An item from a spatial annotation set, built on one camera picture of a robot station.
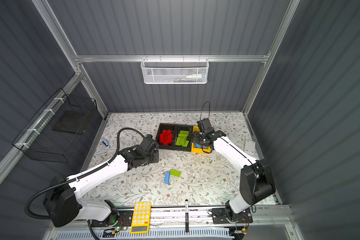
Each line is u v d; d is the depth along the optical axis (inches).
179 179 34.1
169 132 41.4
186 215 29.3
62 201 15.7
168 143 38.8
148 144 24.7
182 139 40.2
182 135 40.3
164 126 40.9
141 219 28.5
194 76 35.9
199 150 37.5
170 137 39.0
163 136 40.0
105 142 39.9
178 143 39.9
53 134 28.6
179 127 42.5
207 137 25.1
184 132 41.4
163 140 39.7
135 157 22.8
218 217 28.9
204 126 26.7
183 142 39.2
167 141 39.0
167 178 34.0
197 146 37.9
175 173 34.9
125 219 28.4
